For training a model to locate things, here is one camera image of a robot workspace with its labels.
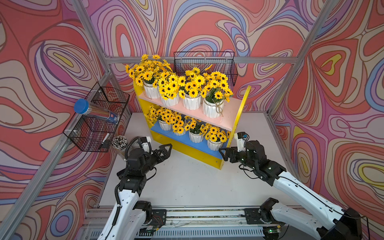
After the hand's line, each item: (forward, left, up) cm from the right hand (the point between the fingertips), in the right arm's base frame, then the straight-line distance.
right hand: (226, 152), depth 77 cm
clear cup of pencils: (+7, +57, +2) cm, 58 cm away
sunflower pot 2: (+9, +25, +10) cm, 28 cm away
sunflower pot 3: (+10, +17, +10) cm, 22 cm away
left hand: (+1, +30, +4) cm, 30 cm away
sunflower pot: (+18, +35, +10) cm, 40 cm away
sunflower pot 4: (+5, +6, +9) cm, 12 cm away
